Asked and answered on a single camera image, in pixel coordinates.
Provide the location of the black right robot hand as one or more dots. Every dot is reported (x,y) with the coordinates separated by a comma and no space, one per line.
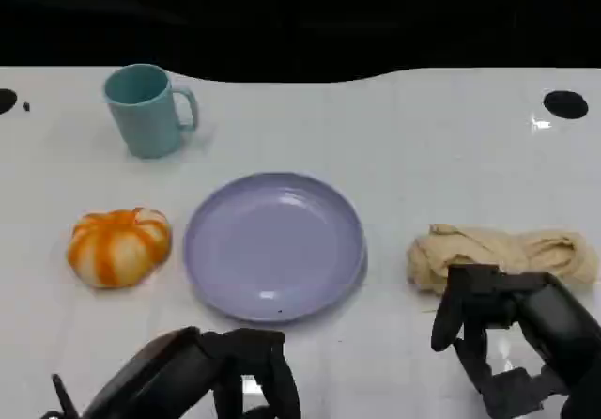
(549,311)

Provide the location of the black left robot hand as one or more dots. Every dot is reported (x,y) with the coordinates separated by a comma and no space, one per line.
(188,372)

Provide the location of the beige towel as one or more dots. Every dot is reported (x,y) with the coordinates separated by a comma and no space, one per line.
(512,247)

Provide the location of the orange and white bread roll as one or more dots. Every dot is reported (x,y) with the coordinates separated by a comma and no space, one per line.
(119,247)

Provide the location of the lilac plate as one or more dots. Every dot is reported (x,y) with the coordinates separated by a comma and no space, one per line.
(274,247)

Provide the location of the pale green mug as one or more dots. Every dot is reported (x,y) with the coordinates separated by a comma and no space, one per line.
(148,113)

